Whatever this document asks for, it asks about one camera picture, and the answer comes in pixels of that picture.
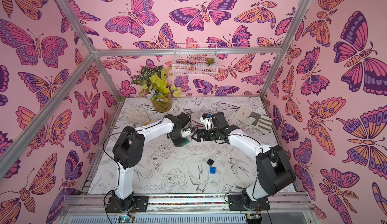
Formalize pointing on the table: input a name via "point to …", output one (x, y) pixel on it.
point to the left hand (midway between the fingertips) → (180, 141)
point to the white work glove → (137, 115)
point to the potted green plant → (156, 86)
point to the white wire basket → (188, 60)
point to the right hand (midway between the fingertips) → (199, 134)
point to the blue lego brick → (212, 170)
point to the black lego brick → (210, 162)
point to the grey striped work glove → (262, 123)
